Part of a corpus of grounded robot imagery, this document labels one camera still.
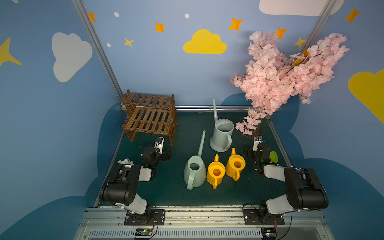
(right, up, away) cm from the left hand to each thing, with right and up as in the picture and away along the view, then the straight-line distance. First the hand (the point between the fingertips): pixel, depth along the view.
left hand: (163, 143), depth 94 cm
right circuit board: (+56, -42, -22) cm, 74 cm away
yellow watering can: (+32, -14, -15) cm, 38 cm away
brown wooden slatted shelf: (-11, +19, +7) cm, 23 cm away
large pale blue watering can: (+37, +2, -4) cm, 37 cm away
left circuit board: (-5, -41, -22) cm, 47 cm away
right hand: (+60, -1, +1) cm, 60 cm away
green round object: (+72, -9, +2) cm, 72 cm away
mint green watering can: (+20, -13, -19) cm, 31 cm away
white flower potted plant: (-16, -8, -15) cm, 24 cm away
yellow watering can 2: (+44, -10, -9) cm, 47 cm away
